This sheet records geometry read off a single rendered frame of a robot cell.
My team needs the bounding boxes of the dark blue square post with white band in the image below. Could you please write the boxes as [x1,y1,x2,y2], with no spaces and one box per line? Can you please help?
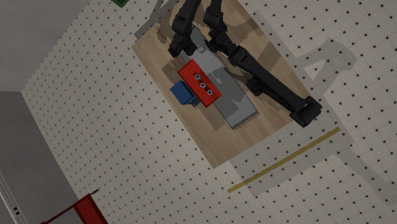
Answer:
[170,81,201,107]

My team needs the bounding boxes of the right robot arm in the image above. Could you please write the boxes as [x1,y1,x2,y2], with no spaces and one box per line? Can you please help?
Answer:
[168,0,227,58]

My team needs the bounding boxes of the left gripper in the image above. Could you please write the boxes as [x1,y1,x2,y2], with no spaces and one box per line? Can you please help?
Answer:
[204,28,224,54]

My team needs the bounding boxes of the red rimmed tray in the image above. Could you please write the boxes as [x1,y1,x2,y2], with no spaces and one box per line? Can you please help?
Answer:
[177,59,222,108]

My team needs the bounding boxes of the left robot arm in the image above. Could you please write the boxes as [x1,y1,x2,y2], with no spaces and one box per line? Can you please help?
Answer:
[208,28,322,127]

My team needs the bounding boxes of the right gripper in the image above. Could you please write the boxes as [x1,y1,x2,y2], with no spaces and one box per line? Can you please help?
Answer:
[184,40,197,56]

